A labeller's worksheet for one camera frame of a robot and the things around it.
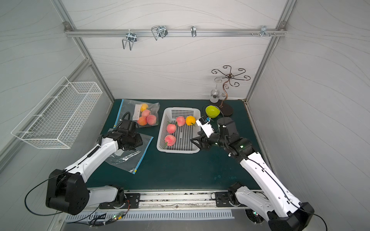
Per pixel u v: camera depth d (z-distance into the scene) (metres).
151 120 1.02
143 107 1.09
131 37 0.78
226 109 1.12
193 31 0.78
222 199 0.73
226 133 0.51
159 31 0.77
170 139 0.90
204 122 0.59
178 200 0.75
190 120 1.01
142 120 1.01
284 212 0.38
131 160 0.88
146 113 1.06
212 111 1.11
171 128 0.96
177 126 1.03
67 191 0.40
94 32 0.79
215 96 0.98
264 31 0.76
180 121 1.00
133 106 1.10
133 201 0.73
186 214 0.70
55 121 0.68
